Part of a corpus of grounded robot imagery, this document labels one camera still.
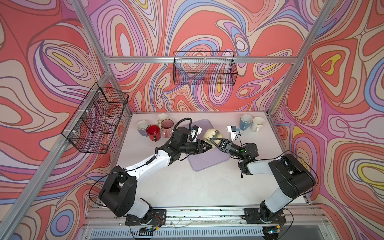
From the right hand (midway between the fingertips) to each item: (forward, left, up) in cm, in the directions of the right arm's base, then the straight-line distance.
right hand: (210, 143), depth 76 cm
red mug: (+22, +37, -17) cm, 46 cm away
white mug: (+25, -37, -14) cm, 47 cm away
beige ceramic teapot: (+4, -1, +3) cm, 5 cm away
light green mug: (+32, +32, -13) cm, 47 cm away
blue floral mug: (+26, -28, -13) cm, 40 cm away
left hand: (-2, -1, -1) cm, 2 cm away
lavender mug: (+26, +45, -16) cm, 55 cm away
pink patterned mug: (+22, +26, -11) cm, 36 cm away
